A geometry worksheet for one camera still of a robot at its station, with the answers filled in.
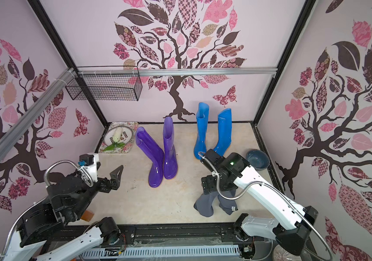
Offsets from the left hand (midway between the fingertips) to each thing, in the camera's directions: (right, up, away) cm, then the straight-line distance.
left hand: (111, 168), depth 61 cm
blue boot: (+37, +25, +33) cm, 56 cm away
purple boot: (+10, +3, +32) cm, 34 cm away
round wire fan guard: (+69, -38, +7) cm, 80 cm away
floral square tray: (-13, +4, +46) cm, 48 cm away
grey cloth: (+37, -20, +13) cm, 44 cm away
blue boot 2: (+50, +20, +28) cm, 61 cm away
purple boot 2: (+19, -2, +32) cm, 37 cm away
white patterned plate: (-15, +13, +50) cm, 54 cm away
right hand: (+41, -10, +9) cm, 43 cm away
